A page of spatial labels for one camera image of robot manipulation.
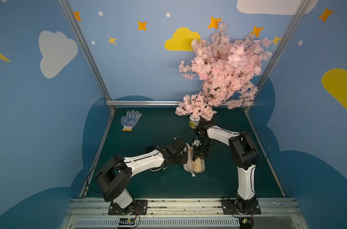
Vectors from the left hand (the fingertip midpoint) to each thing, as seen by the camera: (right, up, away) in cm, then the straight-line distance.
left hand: (189, 158), depth 85 cm
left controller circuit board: (-34, -31, -12) cm, 47 cm away
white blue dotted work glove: (-44, +24, +30) cm, 58 cm away
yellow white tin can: (+6, +21, +20) cm, 30 cm away
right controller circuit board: (+29, -31, -12) cm, 44 cm away
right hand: (+7, -2, +7) cm, 10 cm away
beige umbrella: (+5, -5, +1) cm, 7 cm away
